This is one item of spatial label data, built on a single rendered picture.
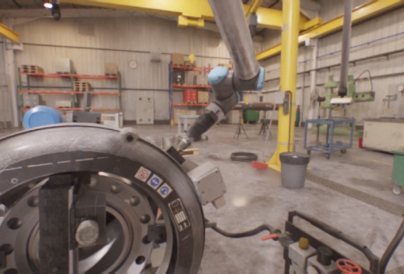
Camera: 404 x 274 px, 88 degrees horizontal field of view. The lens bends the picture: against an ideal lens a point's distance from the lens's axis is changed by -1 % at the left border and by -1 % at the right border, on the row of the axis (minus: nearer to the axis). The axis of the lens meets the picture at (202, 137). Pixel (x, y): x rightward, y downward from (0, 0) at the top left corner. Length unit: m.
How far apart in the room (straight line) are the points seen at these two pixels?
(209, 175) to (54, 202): 0.43
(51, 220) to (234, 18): 0.69
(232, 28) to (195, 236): 0.64
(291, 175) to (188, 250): 2.52
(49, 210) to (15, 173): 0.11
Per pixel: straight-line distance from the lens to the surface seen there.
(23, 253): 0.86
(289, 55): 4.12
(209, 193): 0.74
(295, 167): 3.11
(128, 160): 0.61
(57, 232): 0.65
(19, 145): 0.64
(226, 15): 0.67
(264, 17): 14.15
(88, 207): 0.57
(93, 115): 0.72
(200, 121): 0.97
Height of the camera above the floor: 1.01
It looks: 7 degrees down
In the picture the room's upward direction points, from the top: straight up
